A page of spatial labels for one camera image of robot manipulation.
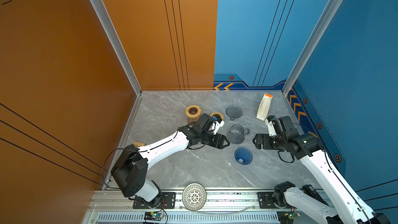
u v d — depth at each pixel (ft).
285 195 2.04
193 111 3.19
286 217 2.32
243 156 2.77
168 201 2.43
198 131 2.07
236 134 2.85
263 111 3.39
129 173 1.42
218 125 2.42
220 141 2.29
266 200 2.38
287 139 1.73
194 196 2.43
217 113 3.44
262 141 2.15
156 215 2.31
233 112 3.36
